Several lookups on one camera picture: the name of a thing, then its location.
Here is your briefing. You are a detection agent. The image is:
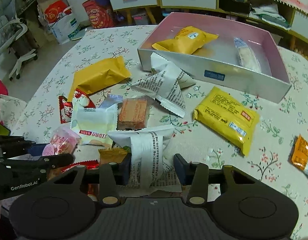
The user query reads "yellow white drawer cabinet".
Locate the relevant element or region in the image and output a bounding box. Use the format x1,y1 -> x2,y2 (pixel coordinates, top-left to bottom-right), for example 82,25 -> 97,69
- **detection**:
110,0 -> 308,60

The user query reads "pink white cardboard box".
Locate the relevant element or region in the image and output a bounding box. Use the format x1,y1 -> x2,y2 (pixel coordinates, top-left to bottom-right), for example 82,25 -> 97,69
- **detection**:
138,12 -> 291,103

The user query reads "yellow snack bag in box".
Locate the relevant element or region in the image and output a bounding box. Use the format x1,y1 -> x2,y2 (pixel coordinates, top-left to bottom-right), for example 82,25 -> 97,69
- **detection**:
152,26 -> 219,55

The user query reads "orange small sachet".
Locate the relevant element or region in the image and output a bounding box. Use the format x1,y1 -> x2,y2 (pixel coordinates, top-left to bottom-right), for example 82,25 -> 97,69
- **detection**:
291,135 -> 308,177

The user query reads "floral tablecloth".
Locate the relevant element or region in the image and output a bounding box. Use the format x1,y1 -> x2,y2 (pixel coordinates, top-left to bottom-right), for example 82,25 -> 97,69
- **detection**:
0,25 -> 308,239

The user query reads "small gold candy packet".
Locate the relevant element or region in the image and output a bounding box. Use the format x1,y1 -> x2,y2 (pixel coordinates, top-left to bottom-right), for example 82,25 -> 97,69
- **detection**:
98,148 -> 128,165

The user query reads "white text snack packet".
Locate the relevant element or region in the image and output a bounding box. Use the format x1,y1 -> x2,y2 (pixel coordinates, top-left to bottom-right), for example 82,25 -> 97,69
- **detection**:
108,125 -> 181,197
131,53 -> 196,118

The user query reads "white yellow cake packet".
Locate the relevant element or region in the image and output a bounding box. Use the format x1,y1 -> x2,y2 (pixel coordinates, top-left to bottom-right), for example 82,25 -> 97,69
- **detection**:
70,104 -> 118,148

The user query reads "yellow flat labelled packet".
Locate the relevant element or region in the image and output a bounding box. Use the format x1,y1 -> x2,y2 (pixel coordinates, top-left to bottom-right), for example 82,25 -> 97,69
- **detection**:
193,86 -> 259,156

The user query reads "brown wafer clear packet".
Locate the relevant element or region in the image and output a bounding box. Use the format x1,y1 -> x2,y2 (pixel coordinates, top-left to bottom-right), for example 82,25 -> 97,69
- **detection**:
118,96 -> 153,130

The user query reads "red white candy packet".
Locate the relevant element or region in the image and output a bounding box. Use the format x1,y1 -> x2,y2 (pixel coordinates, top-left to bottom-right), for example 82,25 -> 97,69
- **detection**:
58,88 -> 95,124

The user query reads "white office chair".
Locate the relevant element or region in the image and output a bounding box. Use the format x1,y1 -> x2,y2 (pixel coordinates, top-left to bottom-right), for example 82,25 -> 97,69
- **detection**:
0,0 -> 38,81

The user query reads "small silver blue packet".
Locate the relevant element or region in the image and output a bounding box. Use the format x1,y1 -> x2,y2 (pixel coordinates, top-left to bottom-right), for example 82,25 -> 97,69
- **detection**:
99,94 -> 123,108

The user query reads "pink round snack packet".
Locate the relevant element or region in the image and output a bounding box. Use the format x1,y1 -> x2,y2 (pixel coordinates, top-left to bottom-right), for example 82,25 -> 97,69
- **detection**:
42,126 -> 81,156

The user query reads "red gift bag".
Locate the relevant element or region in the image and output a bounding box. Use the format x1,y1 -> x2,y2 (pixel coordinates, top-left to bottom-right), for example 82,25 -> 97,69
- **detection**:
82,0 -> 115,29

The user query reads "plain yellow snack bag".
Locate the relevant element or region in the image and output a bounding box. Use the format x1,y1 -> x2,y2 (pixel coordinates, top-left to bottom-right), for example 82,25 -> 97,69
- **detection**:
68,56 -> 131,101

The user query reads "white plastic shopping bag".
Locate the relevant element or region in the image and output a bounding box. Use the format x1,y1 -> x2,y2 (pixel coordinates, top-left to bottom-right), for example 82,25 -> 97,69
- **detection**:
48,13 -> 80,44

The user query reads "clear wrapped biscuit packet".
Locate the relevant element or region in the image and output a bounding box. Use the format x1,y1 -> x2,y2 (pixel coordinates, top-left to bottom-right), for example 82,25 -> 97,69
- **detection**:
234,37 -> 262,73

